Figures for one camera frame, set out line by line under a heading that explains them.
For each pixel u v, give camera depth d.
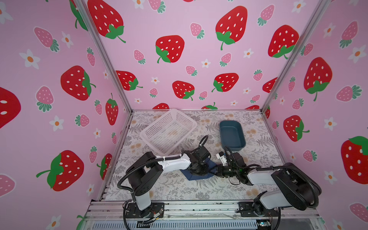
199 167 0.73
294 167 0.49
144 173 0.48
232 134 1.07
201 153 0.70
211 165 0.84
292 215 0.73
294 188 0.44
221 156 0.84
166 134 1.05
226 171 0.77
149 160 0.48
